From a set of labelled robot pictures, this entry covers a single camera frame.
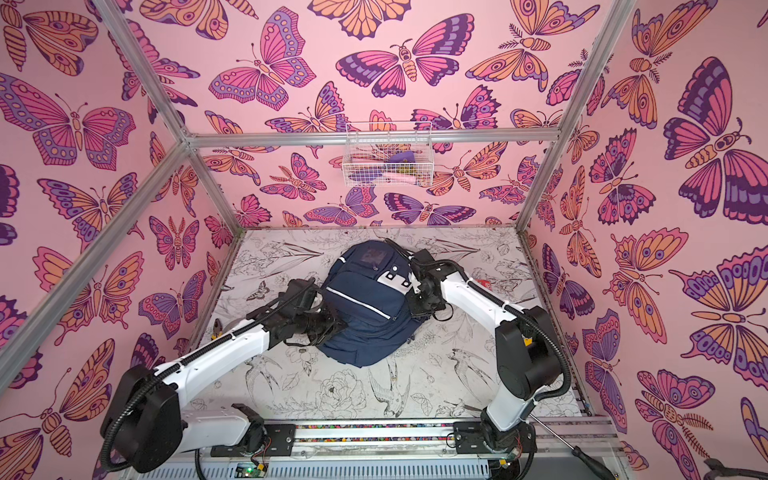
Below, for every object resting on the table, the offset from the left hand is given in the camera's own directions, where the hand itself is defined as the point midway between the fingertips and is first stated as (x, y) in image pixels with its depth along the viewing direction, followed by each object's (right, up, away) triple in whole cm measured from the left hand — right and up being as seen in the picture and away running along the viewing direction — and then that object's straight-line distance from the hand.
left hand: (352, 320), depth 81 cm
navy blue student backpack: (+4, +9, +14) cm, 17 cm away
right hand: (+18, +3, +7) cm, 20 cm away
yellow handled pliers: (-43, -5, +11) cm, 45 cm away
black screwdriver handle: (+59, -31, -14) cm, 68 cm away
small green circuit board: (-24, -34, -9) cm, 43 cm away
